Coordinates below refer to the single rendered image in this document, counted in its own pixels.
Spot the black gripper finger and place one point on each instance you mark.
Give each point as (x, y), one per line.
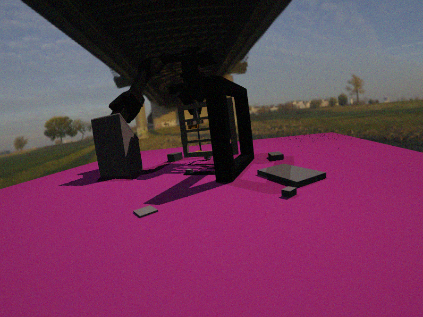
(188, 98)
(199, 98)

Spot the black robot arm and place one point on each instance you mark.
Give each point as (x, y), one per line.
(129, 103)

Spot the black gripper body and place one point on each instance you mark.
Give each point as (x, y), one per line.
(187, 86)

